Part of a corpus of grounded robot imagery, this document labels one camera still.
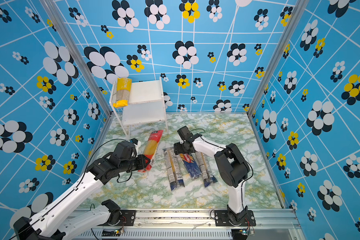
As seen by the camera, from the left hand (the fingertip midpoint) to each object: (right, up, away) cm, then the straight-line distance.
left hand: (150, 160), depth 75 cm
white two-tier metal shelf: (-4, +29, +7) cm, 30 cm away
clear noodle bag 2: (+30, -8, +13) cm, 34 cm away
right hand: (+14, +2, +21) cm, 25 cm away
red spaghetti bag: (0, +6, +4) cm, 7 cm away
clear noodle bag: (+12, -11, +10) cm, 19 cm away
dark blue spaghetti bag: (+21, -7, +13) cm, 26 cm away
